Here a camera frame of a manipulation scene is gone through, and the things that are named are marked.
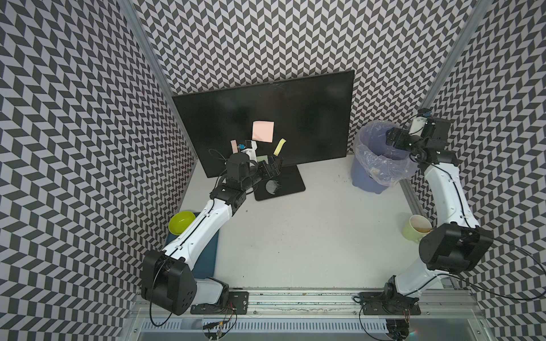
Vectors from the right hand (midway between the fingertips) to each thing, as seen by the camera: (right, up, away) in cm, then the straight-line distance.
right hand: (397, 136), depth 80 cm
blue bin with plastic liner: (-8, -11, +1) cm, 14 cm away
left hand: (-47, -10, -3) cm, 48 cm away
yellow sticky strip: (-45, -4, +1) cm, 45 cm away
